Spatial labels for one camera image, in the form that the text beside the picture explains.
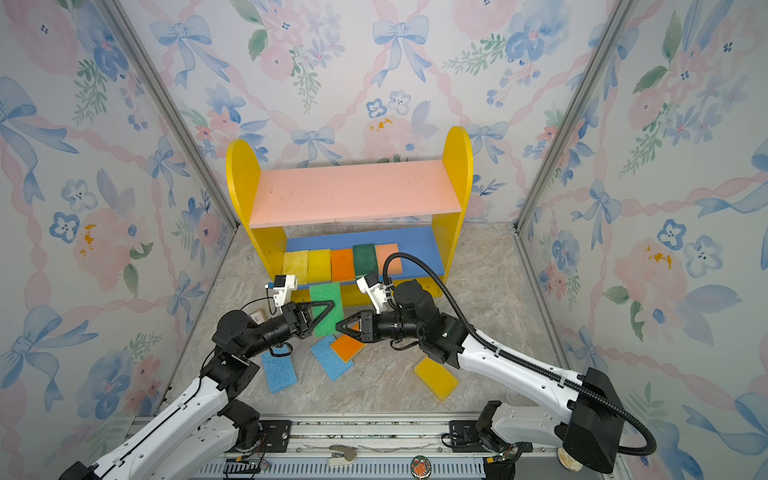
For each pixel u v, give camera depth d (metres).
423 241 0.96
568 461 0.70
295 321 0.60
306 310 0.66
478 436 0.65
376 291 0.64
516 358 0.46
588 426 0.38
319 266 0.88
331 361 0.84
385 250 0.92
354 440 0.75
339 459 0.70
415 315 0.54
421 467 0.70
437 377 0.81
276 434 0.75
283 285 0.65
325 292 0.67
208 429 0.60
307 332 0.63
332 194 0.72
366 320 0.60
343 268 0.88
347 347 0.86
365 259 0.90
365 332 0.59
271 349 0.65
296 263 0.88
